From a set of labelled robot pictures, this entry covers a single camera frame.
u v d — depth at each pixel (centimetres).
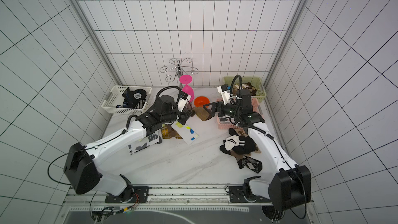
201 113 76
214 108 66
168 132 90
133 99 107
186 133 93
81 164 40
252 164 82
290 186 38
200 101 105
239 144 85
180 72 92
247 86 113
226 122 98
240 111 60
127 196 67
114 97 110
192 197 73
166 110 61
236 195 72
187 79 85
